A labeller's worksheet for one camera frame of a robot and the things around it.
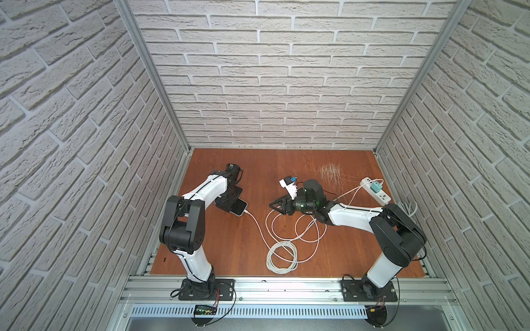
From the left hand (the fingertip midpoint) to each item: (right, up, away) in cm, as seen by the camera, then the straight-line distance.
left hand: (233, 194), depth 94 cm
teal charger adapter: (+67, +3, +1) cm, 67 cm away
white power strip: (+71, -2, +3) cm, 71 cm away
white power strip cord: (+84, -8, +1) cm, 84 cm away
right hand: (+16, -4, -13) cm, 21 cm away
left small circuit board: (-6, -38, -23) cm, 45 cm away
